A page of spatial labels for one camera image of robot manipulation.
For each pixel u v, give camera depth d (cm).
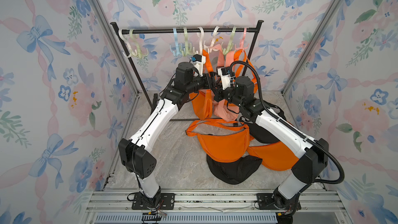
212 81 63
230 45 73
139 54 70
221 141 91
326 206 74
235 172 82
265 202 73
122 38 66
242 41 71
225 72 62
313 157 42
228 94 64
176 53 74
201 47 71
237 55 75
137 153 43
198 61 63
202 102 80
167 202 73
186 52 73
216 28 65
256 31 67
